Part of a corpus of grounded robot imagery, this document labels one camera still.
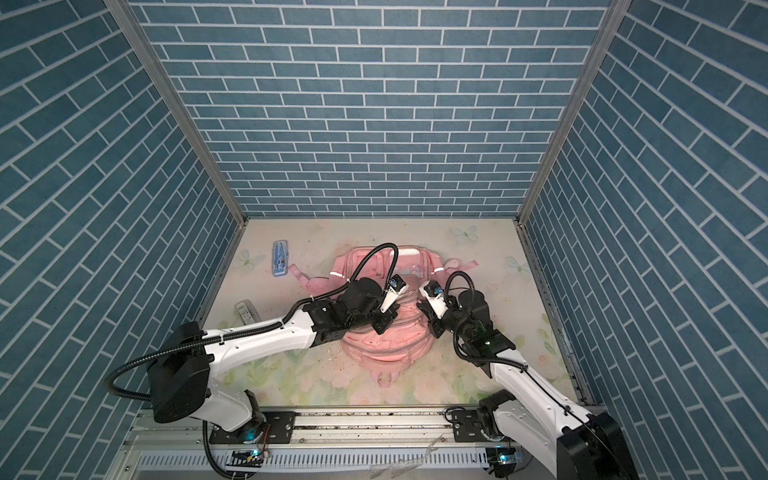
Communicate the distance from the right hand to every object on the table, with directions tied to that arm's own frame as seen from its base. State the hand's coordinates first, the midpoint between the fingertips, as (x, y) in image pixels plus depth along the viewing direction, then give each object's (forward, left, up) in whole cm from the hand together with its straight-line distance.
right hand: (418, 301), depth 81 cm
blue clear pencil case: (+22, +51, -12) cm, 57 cm away
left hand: (-2, +5, 0) cm, 5 cm away
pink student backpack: (-10, +2, -5) cm, 11 cm away
